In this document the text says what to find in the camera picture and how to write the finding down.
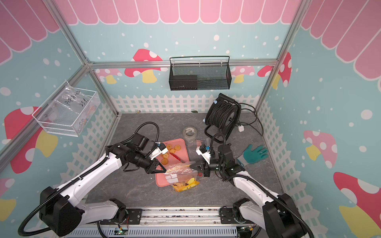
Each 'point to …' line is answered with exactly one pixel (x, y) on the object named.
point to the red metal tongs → (182, 161)
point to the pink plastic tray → (177, 154)
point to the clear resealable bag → (181, 177)
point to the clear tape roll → (189, 132)
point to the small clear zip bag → (206, 142)
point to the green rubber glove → (252, 156)
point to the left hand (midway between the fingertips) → (162, 173)
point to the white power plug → (240, 128)
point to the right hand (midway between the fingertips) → (192, 166)
